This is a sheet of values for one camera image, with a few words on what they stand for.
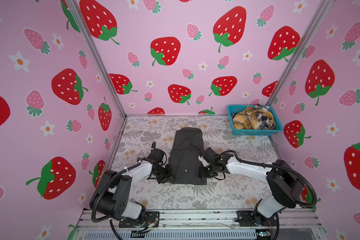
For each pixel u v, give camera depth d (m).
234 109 1.15
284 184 0.45
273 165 0.49
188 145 1.01
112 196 0.43
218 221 0.74
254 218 0.66
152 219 0.73
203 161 0.73
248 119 1.05
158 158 0.74
